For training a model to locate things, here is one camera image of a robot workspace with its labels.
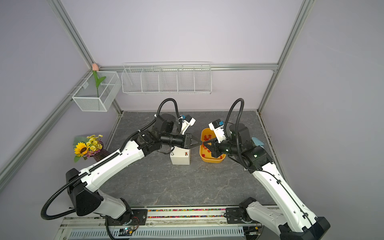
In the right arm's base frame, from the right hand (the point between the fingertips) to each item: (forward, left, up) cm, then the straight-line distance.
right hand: (204, 142), depth 68 cm
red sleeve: (+5, +10, -18) cm, 21 cm away
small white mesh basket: (+24, +59, +7) cm, 64 cm away
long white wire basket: (+56, +7, -3) cm, 57 cm away
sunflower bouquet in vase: (0, +57, -4) cm, 57 cm away
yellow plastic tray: (+9, -2, -29) cm, 31 cm away
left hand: (-2, +1, +1) cm, 3 cm away
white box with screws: (+3, +13, -19) cm, 23 cm away
